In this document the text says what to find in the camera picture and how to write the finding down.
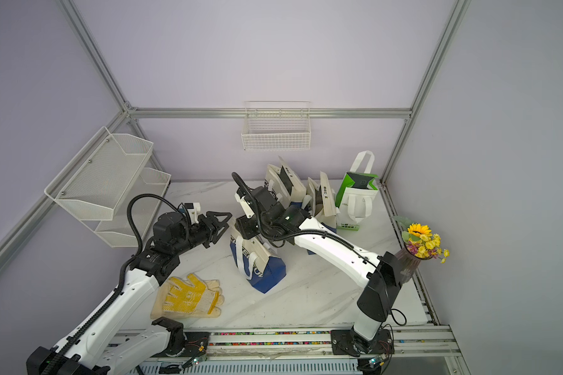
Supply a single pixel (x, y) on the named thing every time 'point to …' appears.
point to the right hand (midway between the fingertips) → (246, 225)
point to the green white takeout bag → (357, 193)
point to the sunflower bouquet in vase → (420, 244)
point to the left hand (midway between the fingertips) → (230, 221)
